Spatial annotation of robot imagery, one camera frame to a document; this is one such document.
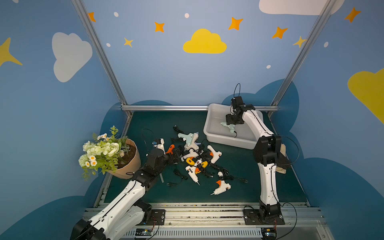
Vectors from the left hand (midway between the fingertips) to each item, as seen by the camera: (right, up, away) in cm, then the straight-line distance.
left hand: (172, 149), depth 81 cm
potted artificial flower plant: (-22, -1, -16) cm, 27 cm away
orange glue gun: (-4, -3, +17) cm, 17 cm away
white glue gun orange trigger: (+28, -22, +1) cm, 36 cm away
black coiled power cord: (-2, +12, +29) cm, 32 cm away
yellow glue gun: (+11, -9, +10) cm, 17 cm away
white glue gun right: (+26, -6, +15) cm, 31 cm away
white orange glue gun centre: (+11, -14, +5) cm, 18 cm away
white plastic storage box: (+26, +8, +13) cm, 30 cm away
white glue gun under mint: (+11, -5, +15) cm, 19 cm away
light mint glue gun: (+40, +13, +29) cm, 51 cm away
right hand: (+39, +18, +20) cm, 48 cm away
